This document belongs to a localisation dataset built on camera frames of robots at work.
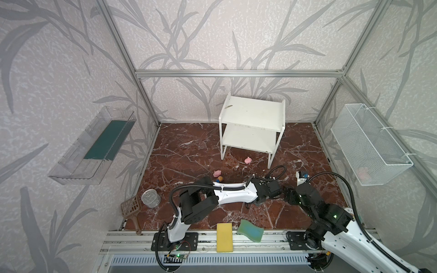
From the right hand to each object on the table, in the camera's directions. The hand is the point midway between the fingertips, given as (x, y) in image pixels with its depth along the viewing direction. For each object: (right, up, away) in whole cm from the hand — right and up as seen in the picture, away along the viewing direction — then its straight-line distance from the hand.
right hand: (289, 182), depth 80 cm
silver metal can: (-67, -8, +1) cm, 67 cm away
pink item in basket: (+30, +5, -6) cm, 31 cm away
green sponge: (-18, -21, -5) cm, 28 cm away
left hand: (-15, -6, +6) cm, 17 cm away
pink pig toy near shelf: (-17, +8, +19) cm, 27 cm away
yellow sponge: (-31, -23, -5) cm, 39 cm away
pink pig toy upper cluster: (-36, +1, +14) cm, 38 cm away
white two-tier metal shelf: (-18, +28, -4) cm, 33 cm away
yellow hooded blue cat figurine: (-34, -1, +12) cm, 36 cm away
